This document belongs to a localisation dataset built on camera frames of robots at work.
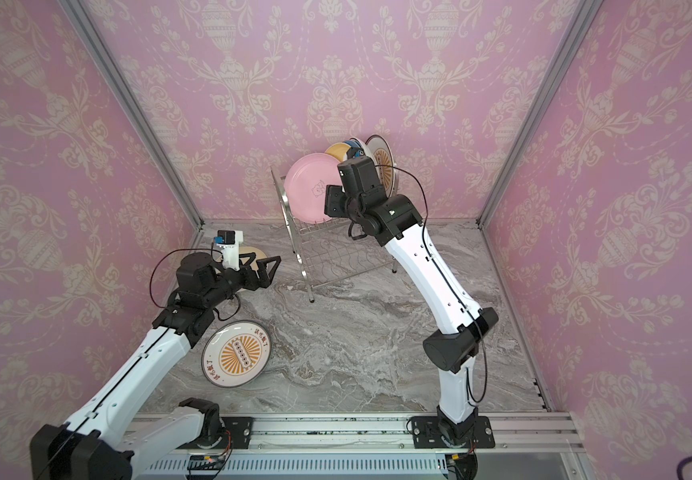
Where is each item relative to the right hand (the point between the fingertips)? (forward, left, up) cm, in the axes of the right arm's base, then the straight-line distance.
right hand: (338, 194), depth 72 cm
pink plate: (+14, +9, -6) cm, 18 cm away
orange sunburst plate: (-22, +33, -40) cm, 56 cm away
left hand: (-9, +19, -12) cm, 24 cm away
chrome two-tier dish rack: (+12, +6, -36) cm, 38 cm away
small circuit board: (-48, +36, -42) cm, 73 cm away
